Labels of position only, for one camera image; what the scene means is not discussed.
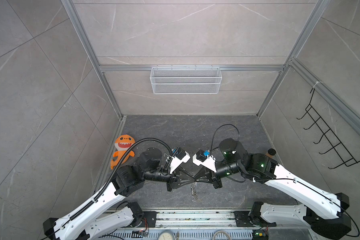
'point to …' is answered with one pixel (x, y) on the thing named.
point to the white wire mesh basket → (184, 80)
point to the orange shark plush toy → (122, 144)
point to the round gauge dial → (166, 235)
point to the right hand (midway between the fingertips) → (194, 177)
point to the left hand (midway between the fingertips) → (192, 176)
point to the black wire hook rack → (337, 145)
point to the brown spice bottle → (271, 152)
